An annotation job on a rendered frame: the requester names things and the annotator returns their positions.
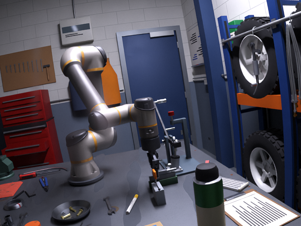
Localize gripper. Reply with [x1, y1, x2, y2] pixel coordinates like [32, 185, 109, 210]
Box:
[138, 127, 162, 172]

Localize green block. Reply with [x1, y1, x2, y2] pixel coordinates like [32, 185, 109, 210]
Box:
[160, 175, 179, 187]

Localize grey block tray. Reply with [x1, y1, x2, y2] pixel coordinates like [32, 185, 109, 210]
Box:
[149, 181, 166, 207]

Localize grey handbrake lever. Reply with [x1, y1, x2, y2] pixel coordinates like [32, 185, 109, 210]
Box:
[154, 98, 176, 144]

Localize grey open-end wrench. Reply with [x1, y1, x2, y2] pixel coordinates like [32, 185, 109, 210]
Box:
[103, 197, 117, 215]

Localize white marker with yellow cap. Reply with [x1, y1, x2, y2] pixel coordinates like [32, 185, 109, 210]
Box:
[126, 194, 139, 215]

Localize green flask with black cap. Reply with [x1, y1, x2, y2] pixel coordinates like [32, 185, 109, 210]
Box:
[193, 162, 226, 226]

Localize white ribbed pad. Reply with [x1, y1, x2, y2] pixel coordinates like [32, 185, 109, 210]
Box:
[221, 175, 249, 193]

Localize orange bottle-shaped sign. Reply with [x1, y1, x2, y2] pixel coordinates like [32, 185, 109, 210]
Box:
[101, 57, 122, 107]

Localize blue lift column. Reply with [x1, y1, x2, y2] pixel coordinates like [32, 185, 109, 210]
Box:
[193, 0, 234, 169]

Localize black round dish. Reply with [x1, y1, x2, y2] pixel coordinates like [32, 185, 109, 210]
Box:
[51, 200, 91, 223]

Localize black tyre with grey rim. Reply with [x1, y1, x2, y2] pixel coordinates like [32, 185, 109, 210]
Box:
[242, 128, 286, 203]

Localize brown clipboard with paper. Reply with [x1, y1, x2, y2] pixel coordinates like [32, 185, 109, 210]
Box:
[223, 188, 301, 226]

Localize red tool chest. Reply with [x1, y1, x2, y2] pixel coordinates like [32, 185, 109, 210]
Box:
[0, 89, 64, 170]

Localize black hex key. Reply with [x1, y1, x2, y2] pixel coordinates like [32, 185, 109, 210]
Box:
[10, 190, 36, 201]

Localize grey hanging air tool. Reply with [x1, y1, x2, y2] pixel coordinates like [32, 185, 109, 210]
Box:
[249, 26, 263, 95]

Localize dark grey spanner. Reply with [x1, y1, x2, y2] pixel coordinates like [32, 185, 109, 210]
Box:
[15, 212, 28, 226]

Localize orange-red sheet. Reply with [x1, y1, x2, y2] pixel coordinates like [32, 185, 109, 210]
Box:
[0, 181, 23, 199]

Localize green bench vise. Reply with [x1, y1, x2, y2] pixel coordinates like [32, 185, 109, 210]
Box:
[0, 154, 15, 181]

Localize blue tyre rack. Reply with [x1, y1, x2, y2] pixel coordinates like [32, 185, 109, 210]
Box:
[217, 0, 301, 210]

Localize brown pegboard with tools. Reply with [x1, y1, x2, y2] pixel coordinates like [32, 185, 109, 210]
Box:
[0, 45, 56, 93]

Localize grey tape roll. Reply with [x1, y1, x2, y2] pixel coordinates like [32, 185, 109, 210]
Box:
[3, 199, 24, 211]

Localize black tyre with white rim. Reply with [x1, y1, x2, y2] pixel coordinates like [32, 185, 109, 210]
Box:
[231, 19, 280, 99]

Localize green box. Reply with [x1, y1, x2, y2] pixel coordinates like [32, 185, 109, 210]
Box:
[228, 20, 245, 32]

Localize black knobbly tyre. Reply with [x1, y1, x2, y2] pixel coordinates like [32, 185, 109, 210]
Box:
[244, 16, 274, 27]

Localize blue-grey handbrake base plate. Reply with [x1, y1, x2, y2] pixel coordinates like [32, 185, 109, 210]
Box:
[160, 156, 201, 176]

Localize blue-grey stop bracket post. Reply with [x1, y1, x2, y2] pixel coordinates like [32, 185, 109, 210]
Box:
[170, 117, 192, 160]

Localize blue door with grey frame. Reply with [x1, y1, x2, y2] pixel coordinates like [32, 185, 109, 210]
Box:
[116, 25, 193, 151]

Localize grey wall shelf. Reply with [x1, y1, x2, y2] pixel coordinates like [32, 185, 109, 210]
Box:
[191, 64, 208, 83]

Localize blue handled pliers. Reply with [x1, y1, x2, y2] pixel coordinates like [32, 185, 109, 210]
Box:
[39, 176, 49, 192]

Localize white wall poster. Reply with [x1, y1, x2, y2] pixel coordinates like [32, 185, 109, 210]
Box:
[187, 23, 206, 68]

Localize red handled tool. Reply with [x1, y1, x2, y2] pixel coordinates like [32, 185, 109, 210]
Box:
[18, 167, 68, 180]

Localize hammer with wooden handle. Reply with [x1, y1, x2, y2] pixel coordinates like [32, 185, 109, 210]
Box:
[42, 64, 51, 81]

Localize grey wall box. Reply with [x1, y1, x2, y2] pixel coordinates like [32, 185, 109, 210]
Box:
[59, 16, 94, 47]

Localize grey hanging cables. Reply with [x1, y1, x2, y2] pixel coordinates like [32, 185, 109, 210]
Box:
[285, 12, 301, 116]

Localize grey hanging rail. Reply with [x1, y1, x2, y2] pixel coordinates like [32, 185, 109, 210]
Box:
[221, 9, 301, 44]

